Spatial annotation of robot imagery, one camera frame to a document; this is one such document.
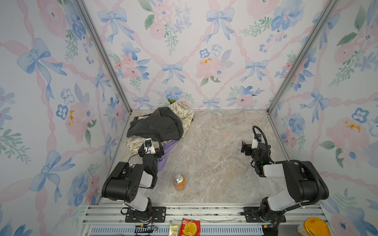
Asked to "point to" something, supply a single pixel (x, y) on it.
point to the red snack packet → (190, 227)
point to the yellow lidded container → (314, 226)
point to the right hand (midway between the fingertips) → (250, 141)
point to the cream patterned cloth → (186, 114)
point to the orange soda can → (179, 181)
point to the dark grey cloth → (163, 124)
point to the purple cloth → (168, 146)
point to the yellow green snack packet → (173, 229)
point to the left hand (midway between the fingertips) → (152, 141)
